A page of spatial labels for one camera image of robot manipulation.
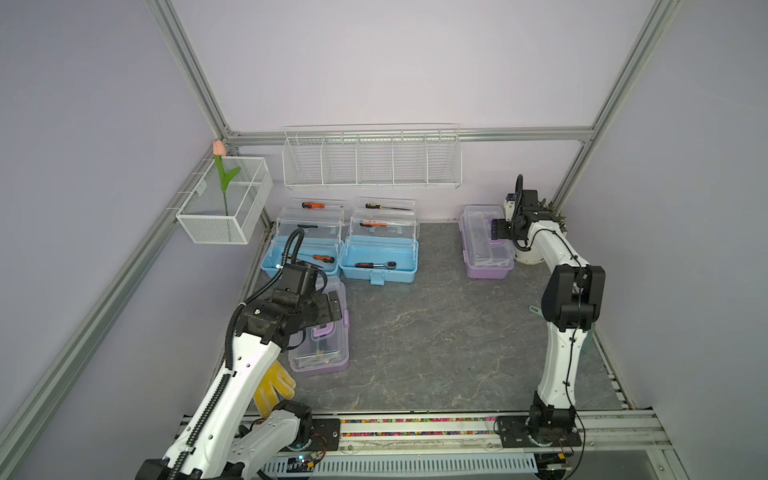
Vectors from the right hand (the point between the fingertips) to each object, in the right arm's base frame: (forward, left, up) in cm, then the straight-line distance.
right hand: (503, 227), depth 102 cm
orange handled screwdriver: (-4, +64, -11) cm, 65 cm away
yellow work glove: (-48, +71, -12) cm, 86 cm away
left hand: (-36, +56, +9) cm, 67 cm away
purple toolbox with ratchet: (-40, +57, -4) cm, 70 cm away
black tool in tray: (+7, +71, -6) cm, 71 cm away
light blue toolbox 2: (-3, +42, -5) cm, 43 cm away
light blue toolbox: (+7, +65, -3) cm, 65 cm away
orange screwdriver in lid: (+13, +70, -1) cm, 72 cm away
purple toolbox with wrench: (-9, +7, -6) cm, 13 cm away
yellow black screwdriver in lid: (+13, +44, -2) cm, 46 cm away
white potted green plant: (+1, -18, +3) cm, 19 cm away
